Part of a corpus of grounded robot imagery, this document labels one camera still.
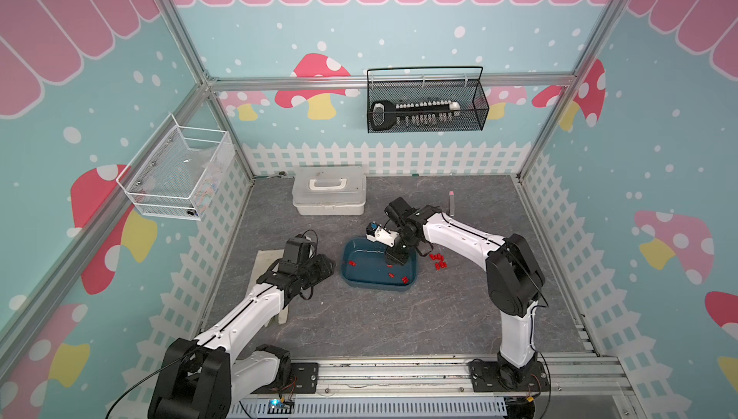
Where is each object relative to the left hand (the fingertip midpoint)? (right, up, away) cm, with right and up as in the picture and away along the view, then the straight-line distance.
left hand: (333, 269), depth 87 cm
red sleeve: (+33, +2, +10) cm, 34 cm away
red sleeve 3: (+34, -1, +8) cm, 35 cm away
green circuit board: (-12, -32, -14) cm, 37 cm away
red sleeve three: (+5, 0, +8) cm, 9 cm away
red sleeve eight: (+18, -3, +5) cm, 19 cm away
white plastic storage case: (-3, +25, +12) cm, 28 cm away
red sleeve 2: (+35, +2, +10) cm, 36 cm away
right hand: (+18, +3, +4) cm, 19 cm away
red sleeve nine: (+23, -4, +5) cm, 24 cm away
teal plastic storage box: (+9, -2, +8) cm, 13 cm away
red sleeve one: (+35, 0, +8) cm, 36 cm away
